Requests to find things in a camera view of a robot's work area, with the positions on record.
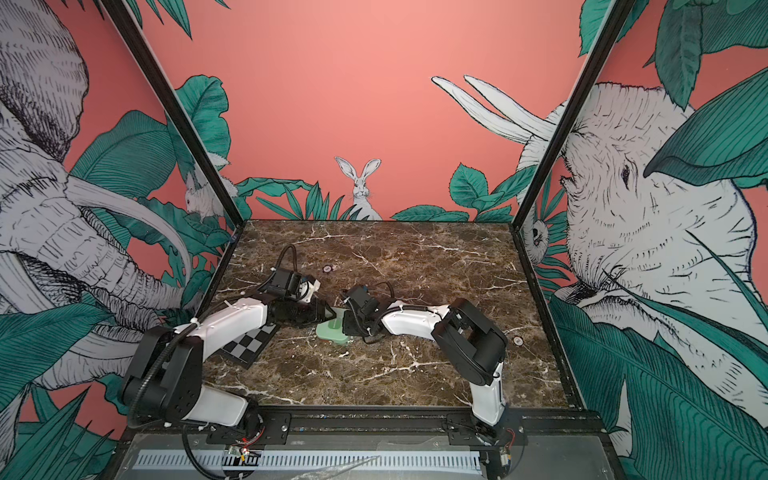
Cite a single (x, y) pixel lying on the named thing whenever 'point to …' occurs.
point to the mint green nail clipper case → (333, 329)
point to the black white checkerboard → (246, 348)
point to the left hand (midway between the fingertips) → (332, 312)
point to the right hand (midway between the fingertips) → (342, 324)
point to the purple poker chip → (327, 268)
